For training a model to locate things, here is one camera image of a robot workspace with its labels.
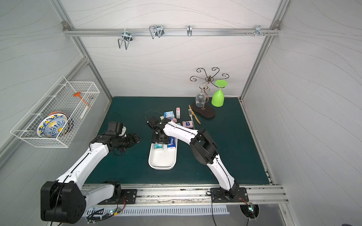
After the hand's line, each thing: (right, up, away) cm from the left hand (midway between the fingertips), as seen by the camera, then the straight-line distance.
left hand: (136, 142), depth 83 cm
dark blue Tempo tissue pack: (+21, -1, +5) cm, 22 cm away
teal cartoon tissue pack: (+12, -4, +6) cm, 14 cm away
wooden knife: (+37, +15, +26) cm, 48 cm away
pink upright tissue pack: (+24, +17, +21) cm, 36 cm away
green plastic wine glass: (+51, +26, +6) cm, 57 cm away
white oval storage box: (+16, -12, +3) cm, 20 cm away
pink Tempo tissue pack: (+32, +9, +18) cm, 38 cm away
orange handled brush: (-32, +28, -4) cm, 43 cm away
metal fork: (+34, +17, +27) cm, 47 cm away
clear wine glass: (+40, +27, +9) cm, 49 cm away
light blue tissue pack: (+18, +16, +20) cm, 32 cm away
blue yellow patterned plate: (-30, +12, -21) cm, 39 cm away
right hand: (+11, -1, +7) cm, 13 cm away
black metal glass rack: (+48, +18, +27) cm, 58 cm away
